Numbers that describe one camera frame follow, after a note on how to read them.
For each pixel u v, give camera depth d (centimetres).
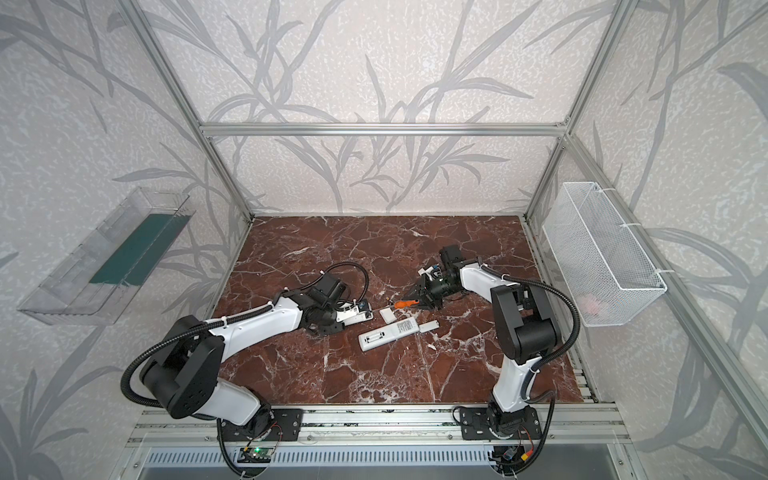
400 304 86
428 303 82
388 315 94
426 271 90
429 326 91
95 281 63
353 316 81
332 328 79
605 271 62
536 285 50
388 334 88
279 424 73
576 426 76
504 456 77
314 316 65
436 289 81
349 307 79
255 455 72
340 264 77
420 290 81
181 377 43
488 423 73
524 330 49
